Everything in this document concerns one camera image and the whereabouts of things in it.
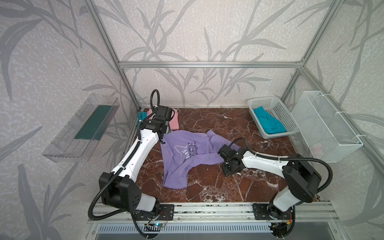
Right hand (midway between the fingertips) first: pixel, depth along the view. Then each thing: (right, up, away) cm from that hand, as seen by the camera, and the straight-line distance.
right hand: (227, 165), depth 88 cm
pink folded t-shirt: (-35, +25, +17) cm, 46 cm away
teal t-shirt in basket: (+33, +24, +15) cm, 44 cm away
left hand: (-37, +25, -7) cm, 45 cm away
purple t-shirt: (-29, +9, +5) cm, 30 cm away
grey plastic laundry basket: (+44, +35, +24) cm, 61 cm away
